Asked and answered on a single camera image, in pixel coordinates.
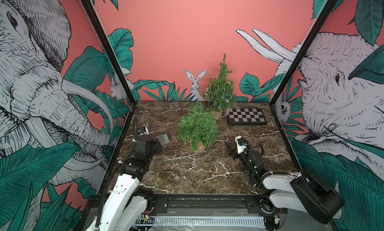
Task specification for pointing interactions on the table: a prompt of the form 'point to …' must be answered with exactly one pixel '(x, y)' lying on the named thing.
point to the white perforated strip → (204, 220)
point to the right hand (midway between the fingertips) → (231, 138)
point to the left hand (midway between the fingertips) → (156, 138)
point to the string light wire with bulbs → (219, 92)
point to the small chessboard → (246, 116)
